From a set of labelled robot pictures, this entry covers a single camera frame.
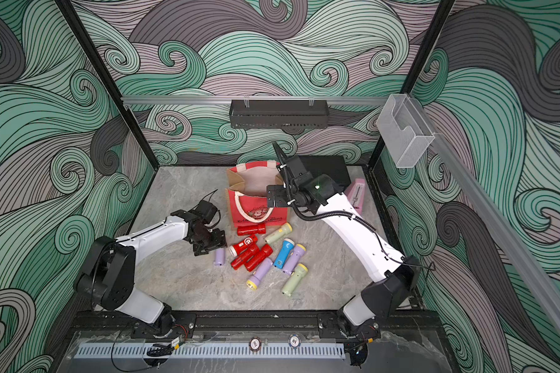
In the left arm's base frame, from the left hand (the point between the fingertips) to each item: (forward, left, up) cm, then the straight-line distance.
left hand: (221, 246), depth 87 cm
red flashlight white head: (+2, -9, -1) cm, 9 cm away
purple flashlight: (-4, 0, -1) cm, 4 cm away
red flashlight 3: (-2, -17, -1) cm, 17 cm away
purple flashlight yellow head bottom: (-13, -13, -1) cm, 19 cm away
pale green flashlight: (+8, -26, 0) cm, 27 cm away
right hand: (+6, -22, +23) cm, 32 cm away
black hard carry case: (+44, -51, 0) cm, 67 cm away
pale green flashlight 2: (-12, -28, -2) cm, 31 cm away
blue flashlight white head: (-2, -25, -2) cm, 25 cm away
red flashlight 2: (-4, -9, -1) cm, 10 cm away
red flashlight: (+7, -11, 0) cm, 13 cm away
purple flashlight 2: (-4, -28, -1) cm, 29 cm away
